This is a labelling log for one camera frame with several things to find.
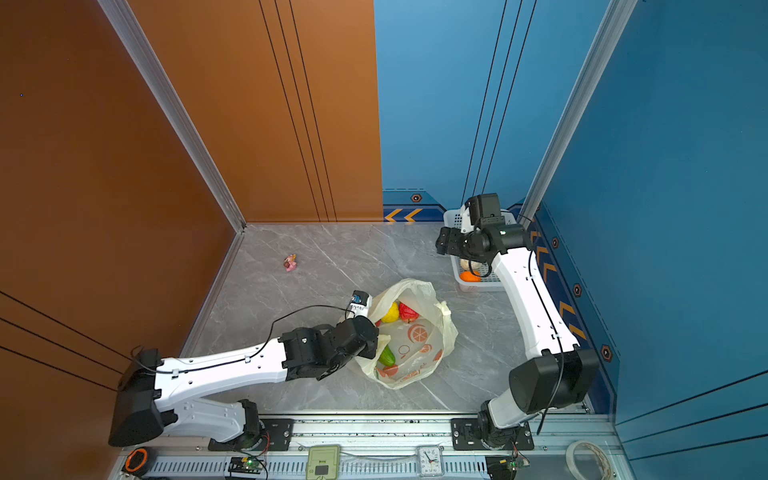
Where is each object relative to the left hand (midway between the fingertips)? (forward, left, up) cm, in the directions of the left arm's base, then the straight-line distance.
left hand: (379, 328), depth 75 cm
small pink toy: (+31, +34, -13) cm, 48 cm away
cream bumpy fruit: (+29, -28, -11) cm, 41 cm away
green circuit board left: (-27, +31, -17) cm, 45 cm away
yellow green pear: (-3, -2, -12) cm, 12 cm away
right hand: (+19, -17, +11) cm, 28 cm away
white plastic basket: (+49, -26, -8) cm, 56 cm away
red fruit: (+10, -8, -10) cm, 16 cm away
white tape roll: (-27, -45, -14) cm, 55 cm away
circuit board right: (-27, -30, -17) cm, 44 cm away
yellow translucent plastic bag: (+6, -11, -16) cm, 20 cm away
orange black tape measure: (-27, +56, -14) cm, 63 cm away
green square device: (-27, +12, -14) cm, 33 cm away
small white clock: (-26, -12, -14) cm, 32 cm away
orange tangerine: (+23, -27, -9) cm, 37 cm away
